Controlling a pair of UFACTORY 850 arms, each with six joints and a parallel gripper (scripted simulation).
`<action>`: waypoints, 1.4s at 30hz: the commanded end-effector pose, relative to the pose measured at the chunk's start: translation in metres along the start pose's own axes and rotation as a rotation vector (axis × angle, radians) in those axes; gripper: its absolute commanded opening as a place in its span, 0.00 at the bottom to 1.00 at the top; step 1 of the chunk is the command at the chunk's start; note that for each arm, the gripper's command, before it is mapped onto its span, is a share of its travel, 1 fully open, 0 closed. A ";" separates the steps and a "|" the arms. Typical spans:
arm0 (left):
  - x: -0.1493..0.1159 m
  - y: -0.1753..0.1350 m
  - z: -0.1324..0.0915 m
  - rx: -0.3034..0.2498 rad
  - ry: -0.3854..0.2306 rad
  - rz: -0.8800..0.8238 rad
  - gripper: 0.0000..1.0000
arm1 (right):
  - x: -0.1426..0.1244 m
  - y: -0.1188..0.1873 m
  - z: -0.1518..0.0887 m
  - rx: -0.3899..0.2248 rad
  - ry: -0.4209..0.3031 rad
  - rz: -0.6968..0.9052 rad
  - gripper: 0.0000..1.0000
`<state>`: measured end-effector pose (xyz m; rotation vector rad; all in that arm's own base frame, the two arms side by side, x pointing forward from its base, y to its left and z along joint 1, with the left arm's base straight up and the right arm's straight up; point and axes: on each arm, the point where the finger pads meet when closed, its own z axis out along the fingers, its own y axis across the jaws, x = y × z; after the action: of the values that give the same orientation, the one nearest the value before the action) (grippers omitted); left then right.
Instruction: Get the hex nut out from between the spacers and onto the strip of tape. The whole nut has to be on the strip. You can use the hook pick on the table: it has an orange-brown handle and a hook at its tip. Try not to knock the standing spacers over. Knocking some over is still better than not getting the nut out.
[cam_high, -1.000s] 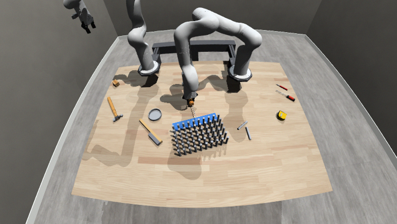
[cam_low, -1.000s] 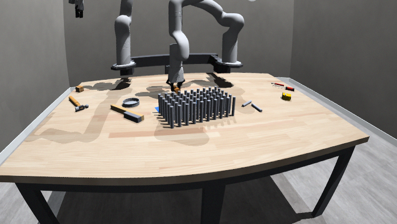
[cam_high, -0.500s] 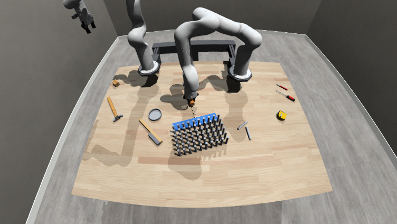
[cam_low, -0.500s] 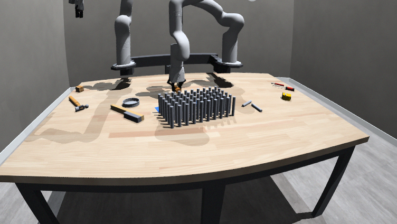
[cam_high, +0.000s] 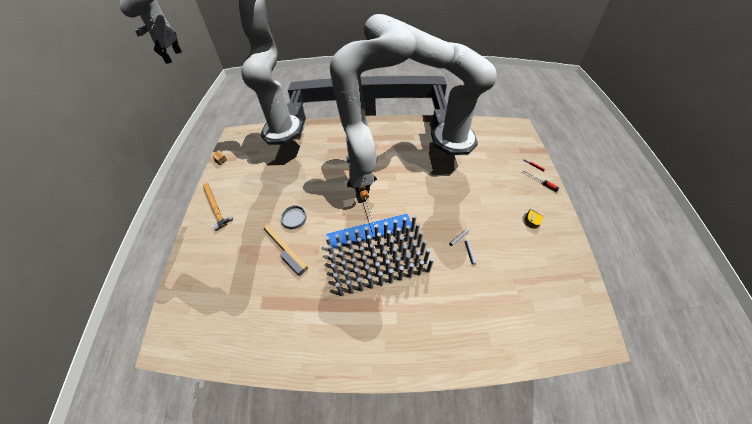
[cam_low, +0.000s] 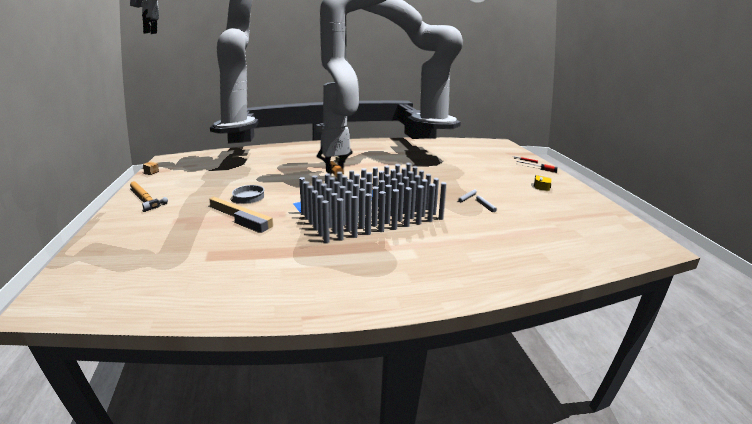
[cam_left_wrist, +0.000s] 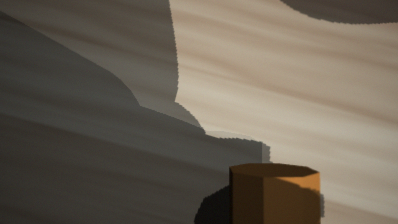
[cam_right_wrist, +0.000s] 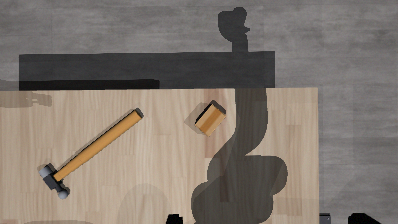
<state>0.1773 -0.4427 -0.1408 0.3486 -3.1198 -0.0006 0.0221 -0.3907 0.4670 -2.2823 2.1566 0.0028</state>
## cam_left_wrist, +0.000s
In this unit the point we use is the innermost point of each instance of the orange-brown hexagonal handle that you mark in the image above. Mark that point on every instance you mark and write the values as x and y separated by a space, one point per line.
273 193

